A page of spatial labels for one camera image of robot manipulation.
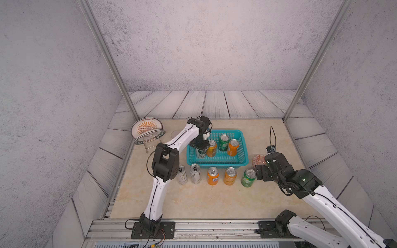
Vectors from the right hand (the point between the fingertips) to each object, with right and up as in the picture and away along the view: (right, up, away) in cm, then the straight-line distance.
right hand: (267, 167), depth 74 cm
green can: (-7, -7, +6) cm, 12 cm away
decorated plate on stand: (-67, +21, +23) cm, 74 cm away
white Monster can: (-41, -7, +7) cm, 42 cm away
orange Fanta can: (-25, -6, +7) cm, 27 cm away
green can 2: (-18, +10, +22) cm, 30 cm away
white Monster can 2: (-35, -3, +5) cm, 35 cm away
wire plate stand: (-63, +14, +20) cm, 67 cm away
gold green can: (-32, +3, +20) cm, 38 cm away
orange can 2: (-25, +5, +19) cm, 33 cm away
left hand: (-30, +6, +22) cm, 38 cm away
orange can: (-16, -6, +7) cm, 19 cm away
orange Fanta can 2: (-13, +8, +19) cm, 24 cm away
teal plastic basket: (-18, -2, +25) cm, 31 cm away
